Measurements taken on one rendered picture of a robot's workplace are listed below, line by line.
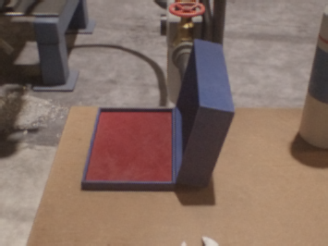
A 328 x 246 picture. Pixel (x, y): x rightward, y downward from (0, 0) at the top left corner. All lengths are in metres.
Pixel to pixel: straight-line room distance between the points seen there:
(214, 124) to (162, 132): 0.15
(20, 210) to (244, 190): 0.78
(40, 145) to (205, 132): 0.97
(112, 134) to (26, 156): 0.78
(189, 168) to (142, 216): 0.07
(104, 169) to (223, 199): 0.15
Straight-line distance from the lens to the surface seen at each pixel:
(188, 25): 0.95
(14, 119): 1.56
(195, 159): 0.52
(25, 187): 1.30
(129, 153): 0.60
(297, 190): 0.57
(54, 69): 1.66
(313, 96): 0.61
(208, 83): 0.52
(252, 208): 0.54
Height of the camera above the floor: 0.85
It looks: 35 degrees down
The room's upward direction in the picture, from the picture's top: straight up
